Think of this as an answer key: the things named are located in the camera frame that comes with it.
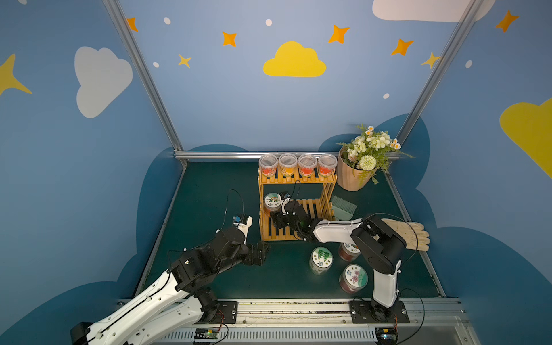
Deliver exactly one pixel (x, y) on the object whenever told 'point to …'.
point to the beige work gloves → (412, 233)
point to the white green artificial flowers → (369, 151)
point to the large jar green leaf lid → (321, 260)
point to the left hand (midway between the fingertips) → (260, 241)
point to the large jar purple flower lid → (352, 278)
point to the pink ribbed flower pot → (348, 177)
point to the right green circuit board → (387, 336)
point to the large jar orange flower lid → (272, 203)
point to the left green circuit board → (206, 333)
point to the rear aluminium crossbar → (192, 155)
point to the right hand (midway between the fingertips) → (279, 208)
